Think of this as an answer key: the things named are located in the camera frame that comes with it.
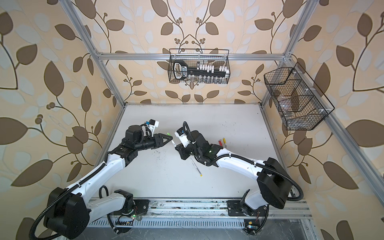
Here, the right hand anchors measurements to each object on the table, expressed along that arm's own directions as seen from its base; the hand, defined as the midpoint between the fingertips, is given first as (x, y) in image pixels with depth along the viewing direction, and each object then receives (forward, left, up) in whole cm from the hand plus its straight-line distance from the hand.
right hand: (176, 147), depth 79 cm
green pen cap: (+5, +4, +6) cm, 8 cm away
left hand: (+3, +4, +6) cm, 7 cm away
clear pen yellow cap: (+12, -29, -16) cm, 36 cm away
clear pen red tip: (+10, -26, -15) cm, 32 cm away
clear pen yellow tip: (-5, -10, -15) cm, 19 cm away
